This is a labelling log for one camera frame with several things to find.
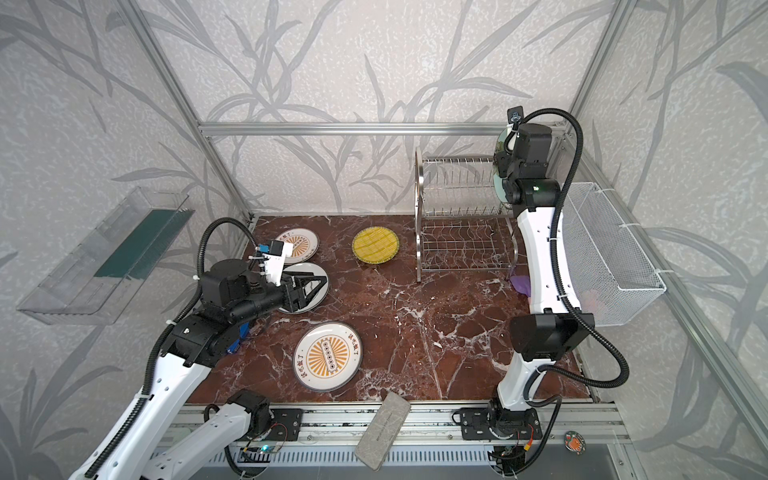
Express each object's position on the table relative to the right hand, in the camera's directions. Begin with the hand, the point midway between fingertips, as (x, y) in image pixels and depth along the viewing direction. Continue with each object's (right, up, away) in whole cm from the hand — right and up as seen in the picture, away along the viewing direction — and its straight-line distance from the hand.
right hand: (525, 134), depth 71 cm
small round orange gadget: (+12, -74, 0) cm, 75 cm away
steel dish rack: (-7, -18, +48) cm, 51 cm away
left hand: (-48, -33, -5) cm, 58 cm away
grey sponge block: (-35, -72, -2) cm, 80 cm away
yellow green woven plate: (-40, -28, +40) cm, 63 cm away
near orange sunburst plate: (-52, -59, +13) cm, 79 cm away
